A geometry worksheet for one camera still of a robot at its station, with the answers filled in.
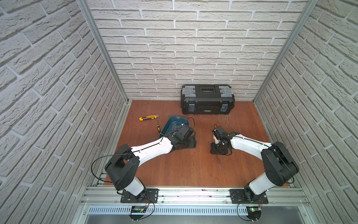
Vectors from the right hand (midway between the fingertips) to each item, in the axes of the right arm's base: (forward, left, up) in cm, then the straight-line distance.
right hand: (214, 151), depth 90 cm
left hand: (+4, +13, +10) cm, 17 cm away
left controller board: (-28, +47, -2) cm, 55 cm away
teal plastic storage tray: (+19, +31, +2) cm, 37 cm away
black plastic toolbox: (+33, 0, +17) cm, 37 cm away
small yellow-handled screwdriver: (+23, +39, +1) cm, 45 cm away
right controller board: (-34, -14, -1) cm, 37 cm away
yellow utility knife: (+31, +47, +2) cm, 57 cm away
